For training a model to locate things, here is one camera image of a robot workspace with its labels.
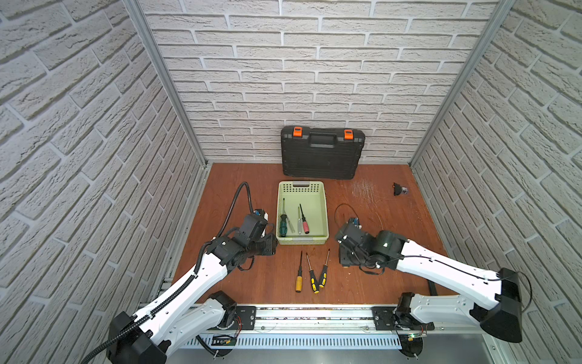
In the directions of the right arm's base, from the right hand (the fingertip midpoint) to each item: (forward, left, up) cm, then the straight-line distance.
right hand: (345, 254), depth 76 cm
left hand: (+7, +24, +1) cm, 25 cm away
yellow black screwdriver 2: (-2, +7, -11) cm, 13 cm away
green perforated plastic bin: (+33, +8, -10) cm, 36 cm away
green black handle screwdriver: (+16, +21, -9) cm, 28 cm away
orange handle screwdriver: (-4, +16, -11) cm, 20 cm away
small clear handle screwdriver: (+18, +18, -11) cm, 28 cm away
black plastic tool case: (+44, +4, +8) cm, 44 cm away
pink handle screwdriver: (+18, +12, -10) cm, 24 cm away
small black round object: (+35, -35, -11) cm, 51 cm away
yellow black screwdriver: (-4, +11, -11) cm, 16 cm away
